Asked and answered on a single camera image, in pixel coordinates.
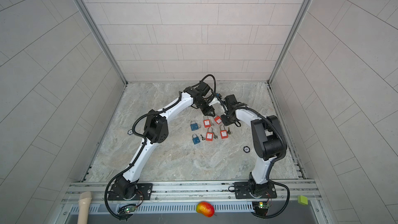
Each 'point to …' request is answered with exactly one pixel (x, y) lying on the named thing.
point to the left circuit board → (129, 209)
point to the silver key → (202, 138)
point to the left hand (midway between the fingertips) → (218, 111)
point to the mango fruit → (205, 208)
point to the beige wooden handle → (83, 207)
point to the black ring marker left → (130, 131)
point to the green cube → (302, 199)
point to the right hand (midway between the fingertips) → (226, 119)
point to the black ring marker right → (246, 149)
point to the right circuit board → (261, 208)
